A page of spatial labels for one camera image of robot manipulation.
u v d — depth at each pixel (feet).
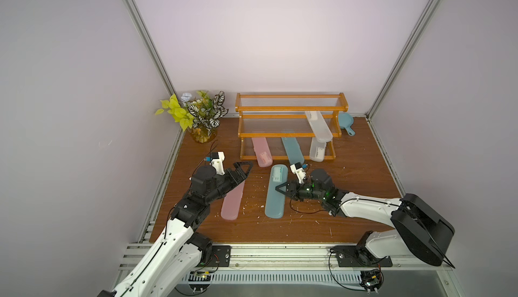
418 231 1.40
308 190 2.33
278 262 2.38
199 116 2.87
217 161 2.23
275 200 2.58
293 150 3.31
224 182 2.14
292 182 2.48
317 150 3.29
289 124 3.46
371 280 2.29
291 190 2.38
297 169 2.55
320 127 3.06
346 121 3.84
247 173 2.14
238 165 2.12
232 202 3.01
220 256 2.43
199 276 2.35
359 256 2.14
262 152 3.29
